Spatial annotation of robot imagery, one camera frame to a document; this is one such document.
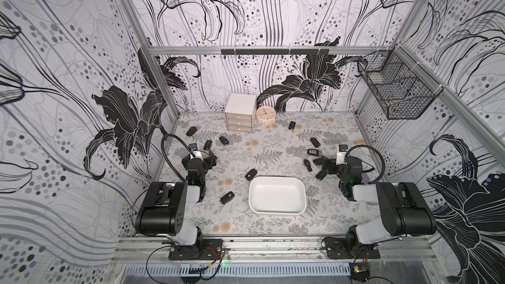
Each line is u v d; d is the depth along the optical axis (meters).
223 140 1.05
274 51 0.92
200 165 0.71
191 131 1.11
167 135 1.15
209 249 0.72
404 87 0.88
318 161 0.96
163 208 0.45
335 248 0.73
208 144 1.04
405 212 0.44
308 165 0.95
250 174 0.91
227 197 0.86
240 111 1.02
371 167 0.73
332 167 0.84
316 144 1.04
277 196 0.86
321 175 0.91
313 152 1.00
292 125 1.11
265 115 1.15
